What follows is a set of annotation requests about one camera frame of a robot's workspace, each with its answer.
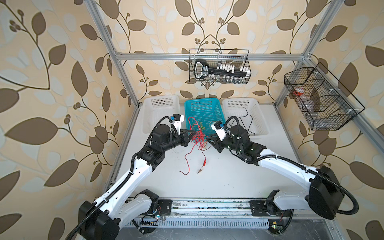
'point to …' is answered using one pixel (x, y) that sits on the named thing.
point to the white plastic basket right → (249, 111)
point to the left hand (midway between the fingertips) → (196, 131)
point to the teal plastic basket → (200, 113)
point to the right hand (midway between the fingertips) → (209, 138)
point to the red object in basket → (297, 93)
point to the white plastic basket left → (157, 106)
